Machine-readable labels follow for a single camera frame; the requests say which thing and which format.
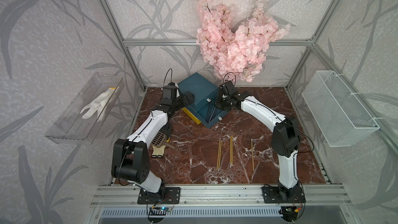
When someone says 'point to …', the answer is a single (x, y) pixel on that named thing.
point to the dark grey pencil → (211, 112)
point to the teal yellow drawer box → (204, 91)
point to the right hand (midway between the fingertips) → (212, 104)
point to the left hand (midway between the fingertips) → (189, 99)
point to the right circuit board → (288, 210)
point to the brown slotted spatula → (160, 140)
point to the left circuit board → (160, 210)
